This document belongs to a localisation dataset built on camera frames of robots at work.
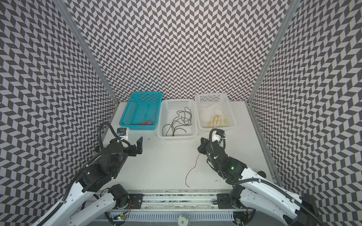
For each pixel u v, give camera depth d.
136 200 0.73
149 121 1.01
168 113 1.11
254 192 0.61
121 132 0.58
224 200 0.72
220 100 1.12
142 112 1.12
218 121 1.07
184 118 1.07
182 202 0.74
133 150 0.61
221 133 0.63
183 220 0.59
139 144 0.64
